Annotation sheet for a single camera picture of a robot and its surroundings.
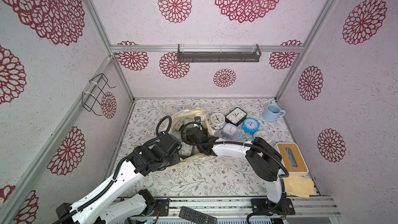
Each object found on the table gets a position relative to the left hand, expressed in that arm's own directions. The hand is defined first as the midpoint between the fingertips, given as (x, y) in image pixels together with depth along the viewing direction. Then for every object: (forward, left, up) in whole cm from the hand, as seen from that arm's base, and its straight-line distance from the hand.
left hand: (176, 158), depth 71 cm
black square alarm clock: (+36, -36, -17) cm, 54 cm away
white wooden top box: (0, -65, -14) cm, 67 cm away
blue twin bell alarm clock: (+30, -45, -17) cm, 57 cm away
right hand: (+21, -6, -9) cm, 24 cm away
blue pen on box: (+6, -63, -15) cm, 65 cm away
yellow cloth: (-8, -62, -16) cm, 65 cm away
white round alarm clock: (+32, -22, -15) cm, 42 cm away
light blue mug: (+37, -60, -13) cm, 72 cm away
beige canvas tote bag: (+18, -3, 0) cm, 19 cm away
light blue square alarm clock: (+25, -31, -17) cm, 43 cm away
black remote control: (-21, -6, -15) cm, 26 cm away
